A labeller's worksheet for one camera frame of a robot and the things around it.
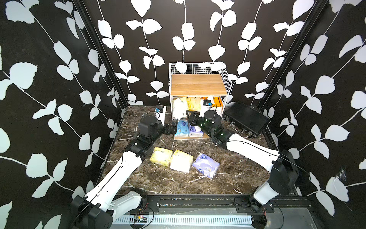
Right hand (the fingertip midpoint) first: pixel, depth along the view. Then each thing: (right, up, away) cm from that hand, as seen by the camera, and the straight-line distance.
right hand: (187, 110), depth 76 cm
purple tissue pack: (+12, -33, +7) cm, 35 cm away
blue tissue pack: (-4, -12, +24) cm, 27 cm away
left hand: (-9, -3, -3) cm, 10 cm away
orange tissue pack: (+17, +5, +4) cm, 19 cm away
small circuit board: (-25, -55, -6) cm, 61 cm away
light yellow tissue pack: (-16, -29, +12) cm, 35 cm away
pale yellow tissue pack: (-4, +2, +3) cm, 6 cm away
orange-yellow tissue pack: (-4, -32, +11) cm, 34 cm away
